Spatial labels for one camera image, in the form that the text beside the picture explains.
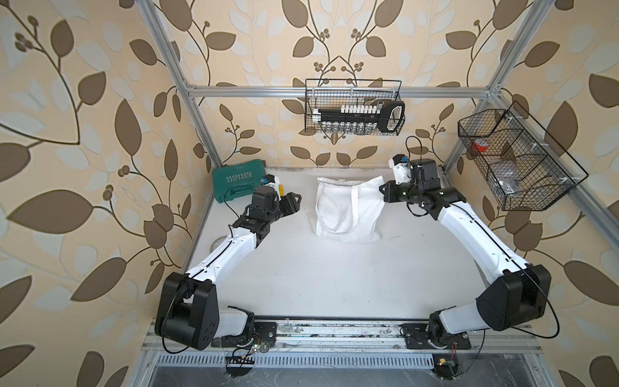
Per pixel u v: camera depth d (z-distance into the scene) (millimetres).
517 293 403
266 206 654
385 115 843
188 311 416
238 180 1118
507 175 735
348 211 851
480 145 869
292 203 750
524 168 733
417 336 731
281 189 1116
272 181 765
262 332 757
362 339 753
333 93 912
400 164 710
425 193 596
